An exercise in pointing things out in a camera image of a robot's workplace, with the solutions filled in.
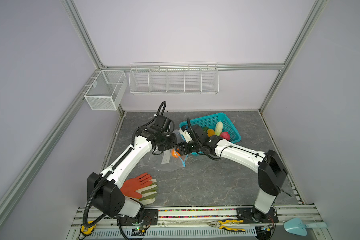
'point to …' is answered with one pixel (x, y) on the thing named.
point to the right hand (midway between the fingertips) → (179, 148)
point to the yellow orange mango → (210, 132)
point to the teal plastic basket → (197, 153)
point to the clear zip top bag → (168, 160)
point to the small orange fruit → (175, 154)
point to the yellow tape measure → (84, 232)
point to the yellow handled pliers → (218, 224)
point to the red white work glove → (142, 189)
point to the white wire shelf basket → (174, 78)
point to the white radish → (218, 128)
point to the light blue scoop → (295, 226)
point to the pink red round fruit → (225, 135)
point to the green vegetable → (205, 129)
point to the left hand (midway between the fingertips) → (176, 146)
